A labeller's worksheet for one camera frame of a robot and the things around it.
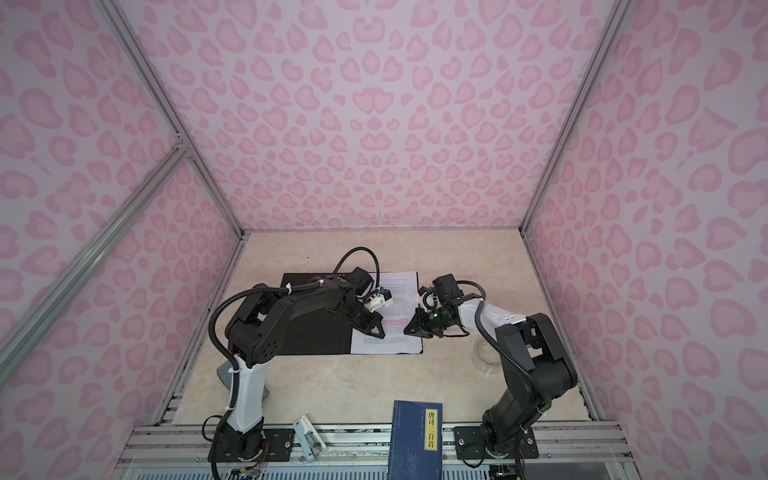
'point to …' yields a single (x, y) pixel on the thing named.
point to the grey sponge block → (226, 377)
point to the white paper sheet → (396, 317)
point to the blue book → (416, 441)
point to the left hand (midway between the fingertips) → (383, 334)
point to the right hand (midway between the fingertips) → (408, 327)
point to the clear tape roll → (485, 357)
